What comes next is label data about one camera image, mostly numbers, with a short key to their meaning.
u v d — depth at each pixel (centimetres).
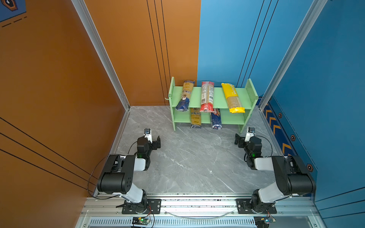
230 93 87
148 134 81
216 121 89
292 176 46
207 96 83
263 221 70
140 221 71
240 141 85
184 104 79
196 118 92
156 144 85
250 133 80
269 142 79
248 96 89
